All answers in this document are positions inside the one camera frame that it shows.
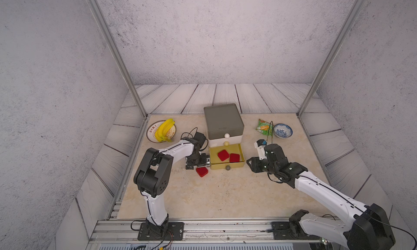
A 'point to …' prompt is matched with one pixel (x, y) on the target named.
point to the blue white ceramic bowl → (282, 130)
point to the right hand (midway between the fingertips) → (250, 161)
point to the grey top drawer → (223, 120)
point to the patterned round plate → (152, 128)
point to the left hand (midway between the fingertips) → (205, 166)
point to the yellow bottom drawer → (216, 163)
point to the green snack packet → (265, 127)
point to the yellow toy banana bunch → (160, 133)
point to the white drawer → (226, 141)
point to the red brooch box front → (202, 171)
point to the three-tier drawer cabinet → (225, 125)
